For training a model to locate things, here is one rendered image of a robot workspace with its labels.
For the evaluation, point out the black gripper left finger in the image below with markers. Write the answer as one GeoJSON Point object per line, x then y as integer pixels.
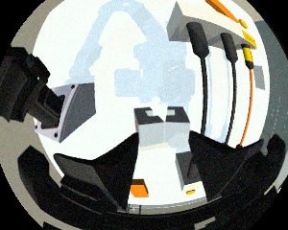
{"type": "Point", "coordinates": [112, 172]}

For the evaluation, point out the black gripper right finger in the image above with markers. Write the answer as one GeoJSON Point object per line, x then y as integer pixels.
{"type": "Point", "coordinates": [218, 163]}

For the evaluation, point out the orange rectangular block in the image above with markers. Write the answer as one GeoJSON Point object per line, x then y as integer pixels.
{"type": "Point", "coordinates": [218, 7]}
{"type": "Point", "coordinates": [139, 188]}

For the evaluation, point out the yellow round disc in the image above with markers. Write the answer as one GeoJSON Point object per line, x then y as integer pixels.
{"type": "Point", "coordinates": [190, 192]}
{"type": "Point", "coordinates": [241, 21]}

